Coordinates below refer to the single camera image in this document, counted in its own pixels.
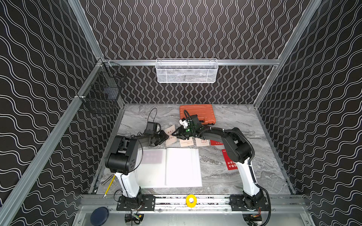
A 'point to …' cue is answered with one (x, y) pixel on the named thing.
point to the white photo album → (168, 167)
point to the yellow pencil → (109, 186)
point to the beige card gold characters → (186, 142)
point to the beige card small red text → (202, 142)
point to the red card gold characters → (152, 156)
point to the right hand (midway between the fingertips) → (173, 135)
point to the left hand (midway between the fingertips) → (172, 136)
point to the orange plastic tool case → (205, 113)
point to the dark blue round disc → (99, 216)
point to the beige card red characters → (171, 139)
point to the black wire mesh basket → (101, 95)
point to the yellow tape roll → (191, 205)
